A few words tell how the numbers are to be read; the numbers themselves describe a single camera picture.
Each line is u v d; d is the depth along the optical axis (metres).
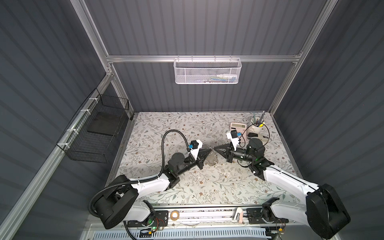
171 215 0.75
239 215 0.72
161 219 0.72
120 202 0.42
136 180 0.48
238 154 0.68
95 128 0.74
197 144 0.65
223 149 0.74
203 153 0.70
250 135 1.02
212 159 0.75
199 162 0.67
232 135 0.67
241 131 1.06
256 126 1.00
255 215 0.73
